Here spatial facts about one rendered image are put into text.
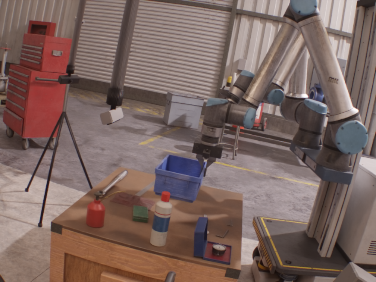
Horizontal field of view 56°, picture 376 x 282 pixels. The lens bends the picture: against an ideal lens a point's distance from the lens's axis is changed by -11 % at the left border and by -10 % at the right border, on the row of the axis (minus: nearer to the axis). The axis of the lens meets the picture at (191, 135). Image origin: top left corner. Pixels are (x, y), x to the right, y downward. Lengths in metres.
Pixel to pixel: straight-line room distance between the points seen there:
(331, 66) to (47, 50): 3.08
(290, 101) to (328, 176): 0.72
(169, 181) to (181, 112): 5.35
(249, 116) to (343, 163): 0.52
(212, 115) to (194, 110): 5.35
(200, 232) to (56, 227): 0.60
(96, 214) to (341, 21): 8.34
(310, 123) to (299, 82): 0.28
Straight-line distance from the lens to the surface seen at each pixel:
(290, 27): 1.81
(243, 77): 2.19
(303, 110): 2.33
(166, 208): 1.51
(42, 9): 11.46
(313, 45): 1.67
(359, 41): 2.30
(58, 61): 4.18
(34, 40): 4.35
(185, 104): 6.97
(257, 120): 8.47
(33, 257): 2.30
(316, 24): 1.68
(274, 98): 2.14
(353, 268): 0.94
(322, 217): 2.38
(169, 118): 6.95
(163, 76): 9.54
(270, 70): 1.80
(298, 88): 2.42
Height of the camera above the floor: 1.21
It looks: 11 degrees down
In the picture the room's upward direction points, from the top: 11 degrees clockwise
